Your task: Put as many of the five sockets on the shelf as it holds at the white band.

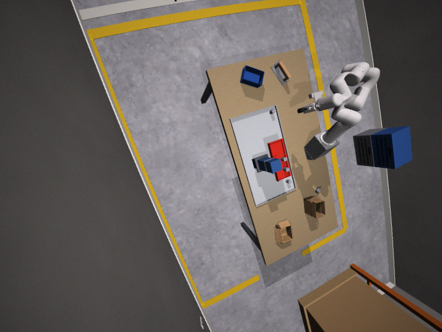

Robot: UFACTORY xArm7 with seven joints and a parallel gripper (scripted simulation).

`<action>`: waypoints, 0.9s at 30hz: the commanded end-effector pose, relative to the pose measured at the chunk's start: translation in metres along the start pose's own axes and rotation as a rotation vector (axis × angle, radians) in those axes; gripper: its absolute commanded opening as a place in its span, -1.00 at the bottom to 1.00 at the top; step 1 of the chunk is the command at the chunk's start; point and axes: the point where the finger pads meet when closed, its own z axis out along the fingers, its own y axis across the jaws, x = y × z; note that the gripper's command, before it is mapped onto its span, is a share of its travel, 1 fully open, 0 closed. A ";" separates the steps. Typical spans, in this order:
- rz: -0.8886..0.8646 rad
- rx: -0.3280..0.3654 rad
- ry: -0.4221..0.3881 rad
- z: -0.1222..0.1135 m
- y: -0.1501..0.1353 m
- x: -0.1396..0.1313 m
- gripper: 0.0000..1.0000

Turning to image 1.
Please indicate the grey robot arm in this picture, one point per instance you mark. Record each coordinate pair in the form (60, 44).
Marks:
(346, 103)

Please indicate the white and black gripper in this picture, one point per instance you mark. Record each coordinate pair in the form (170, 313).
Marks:
(308, 108)

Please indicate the sanding float with wooden handle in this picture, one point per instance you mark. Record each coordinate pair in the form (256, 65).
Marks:
(281, 72)

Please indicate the blue open box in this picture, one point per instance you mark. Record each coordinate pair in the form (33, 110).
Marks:
(251, 76)

